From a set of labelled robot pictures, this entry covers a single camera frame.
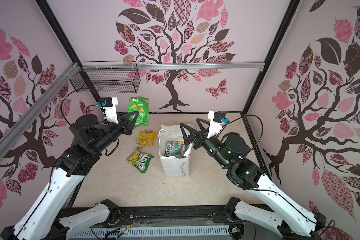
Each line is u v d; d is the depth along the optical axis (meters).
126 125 0.50
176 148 0.89
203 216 0.75
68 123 0.38
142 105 0.59
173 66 0.95
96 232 0.70
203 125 0.57
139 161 0.90
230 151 0.38
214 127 0.46
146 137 1.03
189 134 0.46
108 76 0.95
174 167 0.74
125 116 0.50
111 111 0.49
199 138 0.46
